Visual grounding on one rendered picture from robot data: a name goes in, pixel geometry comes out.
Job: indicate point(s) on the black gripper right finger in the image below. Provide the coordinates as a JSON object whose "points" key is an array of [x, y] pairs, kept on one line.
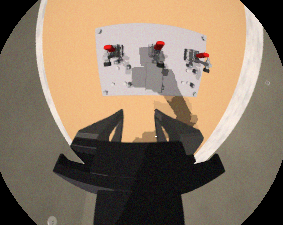
{"points": [[190, 137]]}

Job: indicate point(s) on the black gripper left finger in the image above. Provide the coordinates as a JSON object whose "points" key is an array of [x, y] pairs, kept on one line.
{"points": [[102, 129]]}

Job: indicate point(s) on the grey toggle clamp with red handle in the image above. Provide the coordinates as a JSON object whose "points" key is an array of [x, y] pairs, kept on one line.
{"points": [[111, 48]]}

